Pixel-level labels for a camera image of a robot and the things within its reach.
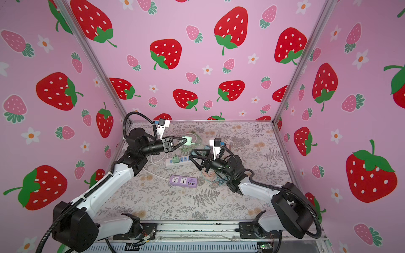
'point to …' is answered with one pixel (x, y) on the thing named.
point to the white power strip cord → (156, 174)
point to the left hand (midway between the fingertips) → (186, 142)
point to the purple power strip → (183, 181)
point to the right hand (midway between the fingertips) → (191, 158)
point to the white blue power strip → (182, 159)
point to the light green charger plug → (176, 159)
